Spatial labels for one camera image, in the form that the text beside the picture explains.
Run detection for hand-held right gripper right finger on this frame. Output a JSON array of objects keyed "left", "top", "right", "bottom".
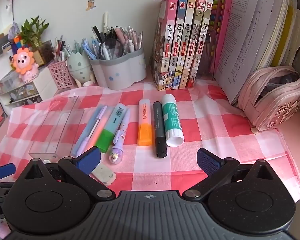
[{"left": 182, "top": 148, "right": 275, "bottom": 203}]

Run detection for bunch of red black pens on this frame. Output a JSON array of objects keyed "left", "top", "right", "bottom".
[{"left": 52, "top": 35, "right": 72, "bottom": 62}]

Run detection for black rim magnifying glass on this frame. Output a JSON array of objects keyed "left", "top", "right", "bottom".
[{"left": 99, "top": 38, "right": 124, "bottom": 59}]

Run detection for grey white flower pen holder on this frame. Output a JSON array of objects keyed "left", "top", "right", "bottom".
[{"left": 89, "top": 47, "right": 147, "bottom": 90}]

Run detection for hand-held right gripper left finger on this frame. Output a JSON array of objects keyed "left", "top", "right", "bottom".
[{"left": 24, "top": 146, "right": 117, "bottom": 202}]

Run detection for glass vase with pebbles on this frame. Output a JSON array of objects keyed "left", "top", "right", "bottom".
[{"left": 32, "top": 40, "right": 54, "bottom": 65}]

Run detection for green cap highlighter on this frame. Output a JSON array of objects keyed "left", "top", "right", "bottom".
[{"left": 95, "top": 103, "right": 128, "bottom": 153}]

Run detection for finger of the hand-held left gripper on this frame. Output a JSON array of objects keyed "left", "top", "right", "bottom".
[{"left": 0, "top": 163, "right": 17, "bottom": 182}]

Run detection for pens with grey green barrels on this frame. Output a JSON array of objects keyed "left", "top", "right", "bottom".
[{"left": 74, "top": 39, "right": 90, "bottom": 55}]

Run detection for white storage box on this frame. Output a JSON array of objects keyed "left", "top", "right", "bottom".
[{"left": 0, "top": 55, "right": 15, "bottom": 83}]

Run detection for white eraser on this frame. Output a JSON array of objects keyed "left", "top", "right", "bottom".
[{"left": 90, "top": 164, "right": 117, "bottom": 187}]

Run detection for orange highlighter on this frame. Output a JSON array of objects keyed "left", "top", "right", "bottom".
[{"left": 137, "top": 99, "right": 153, "bottom": 146}]

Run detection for lilac gel pen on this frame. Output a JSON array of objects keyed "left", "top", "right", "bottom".
[{"left": 83, "top": 105, "right": 108, "bottom": 142}]

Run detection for lavender hanging sachet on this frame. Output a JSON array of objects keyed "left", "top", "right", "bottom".
[{"left": 5, "top": 0, "right": 21, "bottom": 40}]

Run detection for light blue pen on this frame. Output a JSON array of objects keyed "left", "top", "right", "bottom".
[{"left": 75, "top": 104, "right": 102, "bottom": 155}]

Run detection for white drawer organizer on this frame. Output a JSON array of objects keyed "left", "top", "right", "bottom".
[{"left": 0, "top": 65, "right": 58, "bottom": 115}]

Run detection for black marker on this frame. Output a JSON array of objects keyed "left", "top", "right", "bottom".
[{"left": 153, "top": 101, "right": 167, "bottom": 158}]

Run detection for beige comic book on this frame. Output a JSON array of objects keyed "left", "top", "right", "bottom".
[{"left": 192, "top": 0, "right": 213, "bottom": 88}]

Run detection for green egg pen holder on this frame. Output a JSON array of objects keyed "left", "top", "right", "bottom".
[{"left": 67, "top": 50, "right": 96, "bottom": 87}]

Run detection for pink pencil pouch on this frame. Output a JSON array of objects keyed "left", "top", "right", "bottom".
[{"left": 237, "top": 65, "right": 300, "bottom": 132}]

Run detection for green bamboo plant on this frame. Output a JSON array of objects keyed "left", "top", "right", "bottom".
[{"left": 19, "top": 16, "right": 49, "bottom": 52}]

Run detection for pink orange lion toy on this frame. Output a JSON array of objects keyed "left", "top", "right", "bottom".
[{"left": 10, "top": 47, "right": 39, "bottom": 84}]

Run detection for cluster of pastel pens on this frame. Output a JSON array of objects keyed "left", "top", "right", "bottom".
[{"left": 81, "top": 12, "right": 143, "bottom": 60}]

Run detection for pink perforated pen basket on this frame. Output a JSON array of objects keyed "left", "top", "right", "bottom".
[{"left": 48, "top": 59, "right": 75, "bottom": 90}]

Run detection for stack of printed papers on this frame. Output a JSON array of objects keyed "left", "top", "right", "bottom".
[{"left": 215, "top": 0, "right": 300, "bottom": 105}]

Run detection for cream comic book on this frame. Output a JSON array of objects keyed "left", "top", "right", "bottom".
[{"left": 179, "top": 0, "right": 197, "bottom": 89}]

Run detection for clear plastic stationery box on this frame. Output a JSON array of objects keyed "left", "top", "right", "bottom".
[{"left": 29, "top": 95, "right": 85, "bottom": 163}]

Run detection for purple cartoon charm pen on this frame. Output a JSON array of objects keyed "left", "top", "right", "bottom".
[{"left": 109, "top": 109, "right": 131, "bottom": 165}]

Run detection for colourful puzzle cube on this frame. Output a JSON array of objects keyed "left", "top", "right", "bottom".
[{"left": 12, "top": 36, "right": 30, "bottom": 55}]

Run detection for pink white checkered tablecloth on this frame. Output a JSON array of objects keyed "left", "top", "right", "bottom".
[{"left": 0, "top": 81, "right": 300, "bottom": 205}]

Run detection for green white glue stick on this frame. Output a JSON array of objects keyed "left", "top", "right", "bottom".
[{"left": 162, "top": 94, "right": 185, "bottom": 147}]

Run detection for brown comic book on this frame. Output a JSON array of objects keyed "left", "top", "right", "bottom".
[{"left": 186, "top": 0, "right": 205, "bottom": 88}]

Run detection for pink abacus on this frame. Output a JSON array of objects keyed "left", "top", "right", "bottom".
[{"left": 210, "top": 0, "right": 233, "bottom": 80}]

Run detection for grey flat box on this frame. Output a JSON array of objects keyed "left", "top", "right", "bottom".
[{"left": 0, "top": 32, "right": 12, "bottom": 53}]

